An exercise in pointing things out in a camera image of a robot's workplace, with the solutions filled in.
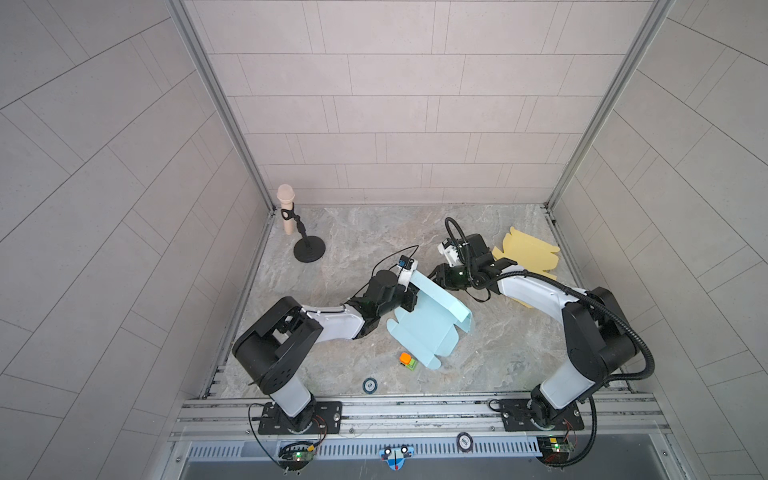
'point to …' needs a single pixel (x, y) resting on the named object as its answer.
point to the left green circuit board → (295, 459)
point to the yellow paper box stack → (529, 253)
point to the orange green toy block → (407, 360)
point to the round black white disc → (464, 442)
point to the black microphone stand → (309, 248)
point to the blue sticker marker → (396, 456)
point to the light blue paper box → (431, 328)
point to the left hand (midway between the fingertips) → (429, 282)
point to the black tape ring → (375, 385)
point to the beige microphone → (286, 195)
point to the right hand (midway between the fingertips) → (426, 282)
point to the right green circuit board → (554, 449)
